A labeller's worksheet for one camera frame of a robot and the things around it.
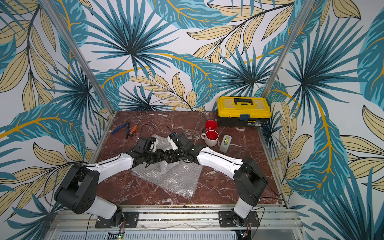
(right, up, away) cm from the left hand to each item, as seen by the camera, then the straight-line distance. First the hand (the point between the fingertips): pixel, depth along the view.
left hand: (165, 158), depth 89 cm
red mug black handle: (+29, +20, +17) cm, 39 cm away
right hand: (+3, +3, -7) cm, 8 cm away
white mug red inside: (+29, +11, +14) cm, 34 cm away
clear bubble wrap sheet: (+8, -11, -1) cm, 14 cm away
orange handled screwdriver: (-26, +18, +20) cm, 37 cm away
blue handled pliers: (-35, +20, +21) cm, 46 cm away
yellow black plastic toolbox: (+50, +29, +12) cm, 59 cm away
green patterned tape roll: (+39, +10, +9) cm, 41 cm away
